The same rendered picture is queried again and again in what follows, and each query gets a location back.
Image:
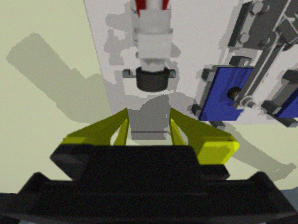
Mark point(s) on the blue rectangular block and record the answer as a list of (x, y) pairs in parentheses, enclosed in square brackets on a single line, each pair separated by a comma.
[(215, 104), (288, 100)]

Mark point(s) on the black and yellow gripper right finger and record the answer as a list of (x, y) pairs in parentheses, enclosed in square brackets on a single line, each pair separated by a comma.
[(212, 145)]

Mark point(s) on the red-handled toggle clamp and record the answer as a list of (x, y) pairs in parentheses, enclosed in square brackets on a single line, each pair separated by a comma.
[(255, 28)]

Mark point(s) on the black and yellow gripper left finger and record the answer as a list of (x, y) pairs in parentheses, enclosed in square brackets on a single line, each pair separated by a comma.
[(100, 133)]

